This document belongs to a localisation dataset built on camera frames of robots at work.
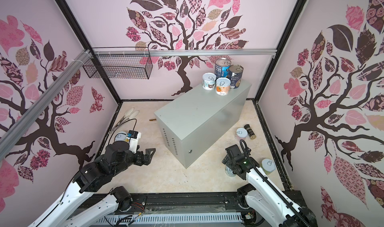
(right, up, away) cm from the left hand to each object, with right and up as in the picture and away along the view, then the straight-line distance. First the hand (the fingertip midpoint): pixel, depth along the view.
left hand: (147, 151), depth 70 cm
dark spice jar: (+60, +6, +27) cm, 66 cm away
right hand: (+44, -10, +14) cm, 47 cm away
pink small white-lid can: (+53, +5, +24) cm, 59 cm away
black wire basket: (-26, +51, +25) cm, 62 cm away
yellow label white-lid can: (-24, +4, +22) cm, 33 cm away
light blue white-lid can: (+42, -14, +9) cm, 45 cm away
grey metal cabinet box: (+23, +14, -5) cm, 28 cm away
